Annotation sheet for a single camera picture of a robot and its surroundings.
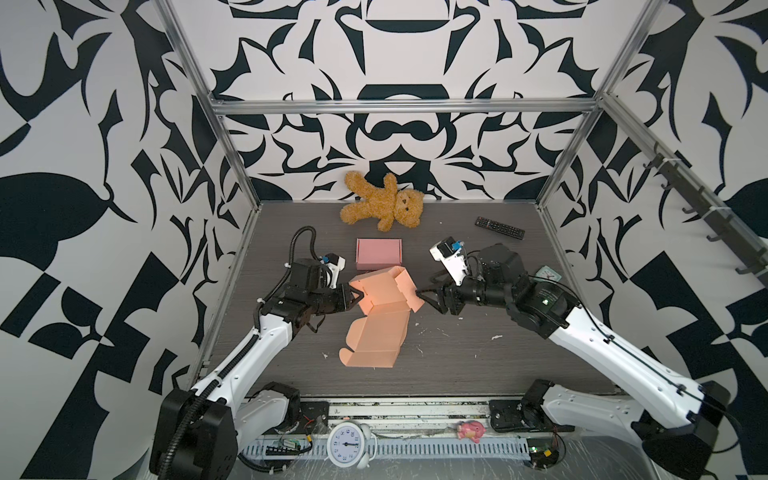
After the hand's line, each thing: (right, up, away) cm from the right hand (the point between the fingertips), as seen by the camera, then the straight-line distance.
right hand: (424, 284), depth 67 cm
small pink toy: (+11, -34, +3) cm, 36 cm away
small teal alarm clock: (+44, -1, +32) cm, 54 cm away
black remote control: (+33, +14, +45) cm, 57 cm away
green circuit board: (+28, -40, +4) cm, 49 cm away
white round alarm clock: (-16, -37, +2) cm, 40 cm away
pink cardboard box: (-12, +4, +36) cm, 38 cm away
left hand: (-14, -4, +13) cm, 20 cm away
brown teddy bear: (-7, +22, +44) cm, 50 cm away
